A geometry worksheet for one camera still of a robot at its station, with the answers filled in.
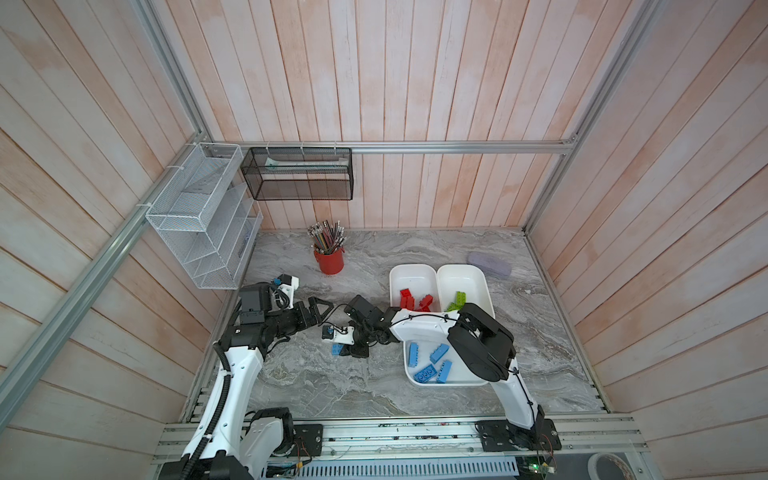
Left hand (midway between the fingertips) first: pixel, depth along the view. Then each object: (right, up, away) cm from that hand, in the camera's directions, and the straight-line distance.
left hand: (322, 316), depth 77 cm
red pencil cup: (-2, +13, +29) cm, 32 cm away
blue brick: (+28, -18, +7) cm, 34 cm away
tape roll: (+69, -35, -7) cm, 78 cm away
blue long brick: (+25, -13, +9) cm, 29 cm away
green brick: (+42, +1, +21) cm, 47 cm away
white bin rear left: (+30, +8, +28) cm, 42 cm away
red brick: (+30, +1, +19) cm, 36 cm away
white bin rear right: (+47, +8, +29) cm, 56 cm away
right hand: (+4, -12, +14) cm, 18 cm away
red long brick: (+24, +1, +19) cm, 31 cm away
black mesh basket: (-14, +46, +30) cm, 57 cm away
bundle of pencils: (-3, +22, +24) cm, 33 cm away
